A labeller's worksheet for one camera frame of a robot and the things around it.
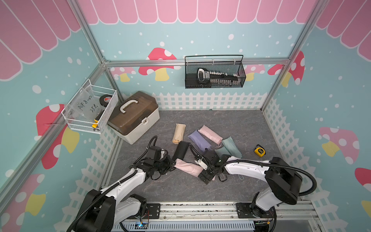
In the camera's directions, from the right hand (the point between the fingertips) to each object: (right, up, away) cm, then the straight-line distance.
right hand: (205, 172), depth 87 cm
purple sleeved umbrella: (-3, +18, +13) cm, 22 cm away
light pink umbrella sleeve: (-7, +3, -3) cm, 9 cm away
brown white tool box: (-43, +36, +4) cm, 56 cm away
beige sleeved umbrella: (-17, +23, +16) cm, 33 cm away
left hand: (-17, +5, -3) cm, 18 cm away
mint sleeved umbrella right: (+19, +14, +8) cm, 24 cm away
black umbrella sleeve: (-15, +12, +8) cm, 21 cm away
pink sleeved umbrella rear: (+6, +22, +16) cm, 28 cm away
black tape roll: (-57, +43, -7) cm, 72 cm away
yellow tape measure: (+36, +12, +8) cm, 39 cm away
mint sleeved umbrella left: (+11, +12, +8) cm, 18 cm away
